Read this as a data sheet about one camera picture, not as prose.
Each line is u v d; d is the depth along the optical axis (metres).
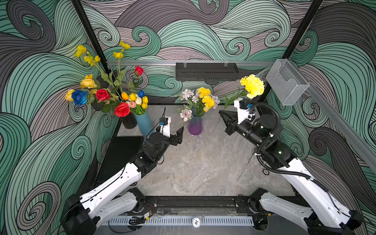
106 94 0.66
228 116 0.55
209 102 0.74
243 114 0.50
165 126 0.60
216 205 0.74
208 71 0.95
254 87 0.41
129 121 1.03
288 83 0.76
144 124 0.93
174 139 0.64
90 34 0.80
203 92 0.78
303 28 0.78
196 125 0.96
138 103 0.76
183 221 0.66
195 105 0.86
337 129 0.59
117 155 0.99
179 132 0.64
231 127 0.51
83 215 0.38
